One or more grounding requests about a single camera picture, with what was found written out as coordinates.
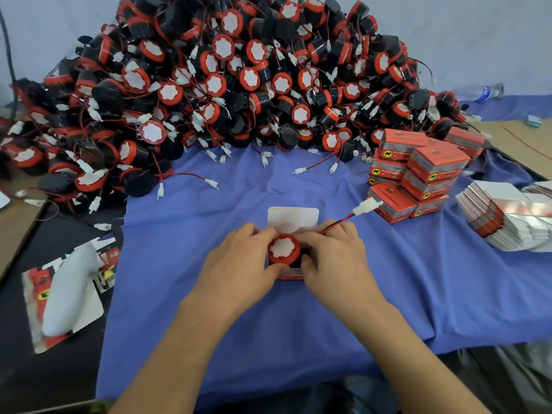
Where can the person's left hand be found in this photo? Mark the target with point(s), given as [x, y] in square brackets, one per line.
[233, 276]

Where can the person's right hand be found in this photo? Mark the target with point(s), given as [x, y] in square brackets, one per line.
[341, 267]

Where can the buzzer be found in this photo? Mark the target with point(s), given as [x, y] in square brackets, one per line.
[284, 248]

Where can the stack of box blanks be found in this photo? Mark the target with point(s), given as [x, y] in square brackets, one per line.
[505, 215]

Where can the pile of black red buzzers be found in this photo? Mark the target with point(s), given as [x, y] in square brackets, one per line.
[224, 82]

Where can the person's left forearm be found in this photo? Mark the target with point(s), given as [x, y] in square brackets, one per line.
[160, 371]

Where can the person's right forearm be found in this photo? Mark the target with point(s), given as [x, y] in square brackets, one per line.
[431, 366]

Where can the small teal box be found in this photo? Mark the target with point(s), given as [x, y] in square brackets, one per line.
[533, 120]

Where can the blue table cloth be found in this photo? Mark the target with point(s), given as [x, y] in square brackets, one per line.
[431, 289]

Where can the brown cardboard sheet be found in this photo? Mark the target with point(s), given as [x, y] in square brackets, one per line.
[524, 146]

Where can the clear plastic water bottle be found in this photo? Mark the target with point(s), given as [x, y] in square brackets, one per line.
[477, 92]

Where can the brown cardboard piece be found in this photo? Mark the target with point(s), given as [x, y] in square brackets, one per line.
[13, 233]

